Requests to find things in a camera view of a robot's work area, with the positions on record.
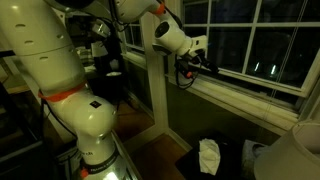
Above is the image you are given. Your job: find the white crumpled tissue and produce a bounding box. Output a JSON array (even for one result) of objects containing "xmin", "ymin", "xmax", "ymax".
[{"xmin": 198, "ymin": 138, "xmax": 222, "ymax": 176}]

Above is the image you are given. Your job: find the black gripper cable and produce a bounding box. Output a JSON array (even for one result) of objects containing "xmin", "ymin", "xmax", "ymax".
[{"xmin": 174, "ymin": 58, "xmax": 201, "ymax": 90}]

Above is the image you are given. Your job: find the white window frame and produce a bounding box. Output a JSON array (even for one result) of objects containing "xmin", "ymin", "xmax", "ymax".
[{"xmin": 164, "ymin": 0, "xmax": 320, "ymax": 137}]

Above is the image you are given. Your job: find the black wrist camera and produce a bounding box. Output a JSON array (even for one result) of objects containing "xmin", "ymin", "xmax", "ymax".
[{"xmin": 175, "ymin": 58, "xmax": 194, "ymax": 80}]

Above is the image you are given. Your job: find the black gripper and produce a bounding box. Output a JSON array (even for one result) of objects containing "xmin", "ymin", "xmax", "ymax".
[{"xmin": 190, "ymin": 49, "xmax": 221, "ymax": 75}]

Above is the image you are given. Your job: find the white window sash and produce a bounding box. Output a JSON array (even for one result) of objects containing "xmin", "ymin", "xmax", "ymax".
[{"xmin": 181, "ymin": 0, "xmax": 320, "ymax": 100}]

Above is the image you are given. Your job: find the small white side window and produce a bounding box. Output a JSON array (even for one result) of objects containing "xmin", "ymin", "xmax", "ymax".
[{"xmin": 122, "ymin": 20, "xmax": 148, "ymax": 70}]

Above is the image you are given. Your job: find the thin blind cord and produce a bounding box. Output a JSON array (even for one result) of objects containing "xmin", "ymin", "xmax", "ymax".
[{"xmin": 263, "ymin": 0, "xmax": 309, "ymax": 125}]

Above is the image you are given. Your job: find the pale patterned basket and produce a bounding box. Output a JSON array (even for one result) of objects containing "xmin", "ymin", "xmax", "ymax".
[{"xmin": 241, "ymin": 139, "xmax": 268, "ymax": 174}]

